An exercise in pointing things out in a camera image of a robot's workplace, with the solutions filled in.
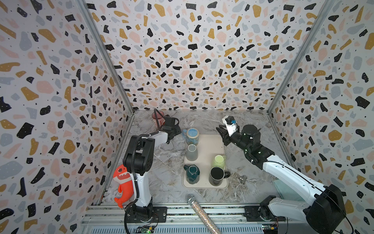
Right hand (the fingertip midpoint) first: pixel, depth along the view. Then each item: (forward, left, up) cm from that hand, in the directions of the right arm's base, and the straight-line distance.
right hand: (220, 126), depth 75 cm
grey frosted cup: (-4, +15, -20) cm, 25 cm away
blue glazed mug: (+7, +16, -17) cm, 24 cm away
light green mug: (-9, -1, -20) cm, 22 cm away
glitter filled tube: (-38, +6, -26) cm, 46 cm away
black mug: (-17, +1, -20) cm, 27 cm away
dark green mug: (-18, +14, -17) cm, 29 cm away
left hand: (+16, +25, -22) cm, 37 cm away
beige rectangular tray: (-7, +6, -28) cm, 30 cm away
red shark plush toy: (-21, +50, -19) cm, 58 cm away
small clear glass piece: (-16, -15, -28) cm, 36 cm away
